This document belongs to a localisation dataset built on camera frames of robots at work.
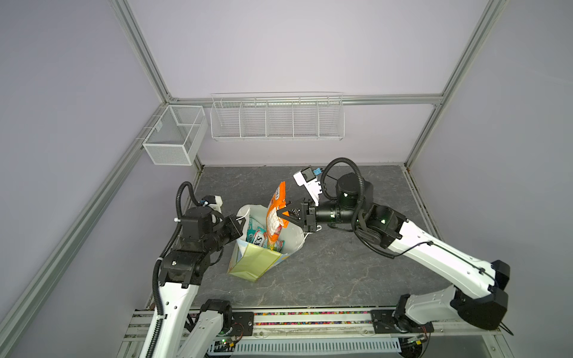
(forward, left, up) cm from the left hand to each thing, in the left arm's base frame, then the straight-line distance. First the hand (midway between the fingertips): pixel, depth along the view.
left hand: (246, 220), depth 69 cm
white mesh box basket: (+47, +35, -3) cm, 59 cm away
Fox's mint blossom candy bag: (-2, -3, -8) cm, 9 cm away
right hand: (-7, -10, +14) cm, 18 cm away
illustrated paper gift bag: (-10, -2, -4) cm, 11 cm away
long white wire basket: (+50, -11, +4) cm, 51 cm away
